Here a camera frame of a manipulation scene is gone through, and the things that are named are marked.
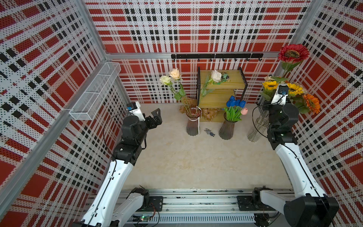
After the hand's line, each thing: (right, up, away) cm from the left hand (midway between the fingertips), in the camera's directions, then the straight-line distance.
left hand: (154, 112), depth 70 cm
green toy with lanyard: (+40, +23, +18) cm, 50 cm away
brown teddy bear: (+33, -1, +34) cm, 48 cm away
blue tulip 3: (+46, +6, +12) cm, 48 cm away
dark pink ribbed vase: (+43, -12, +23) cm, 50 cm away
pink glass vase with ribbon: (+20, -8, +25) cm, 33 cm away
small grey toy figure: (+32, -13, +31) cm, 47 cm away
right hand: (+60, +11, -4) cm, 61 cm away
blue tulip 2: (+42, +7, +8) cm, 43 cm away
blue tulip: (+48, +5, +10) cm, 49 cm away
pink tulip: (+48, +1, +5) cm, 48 cm away
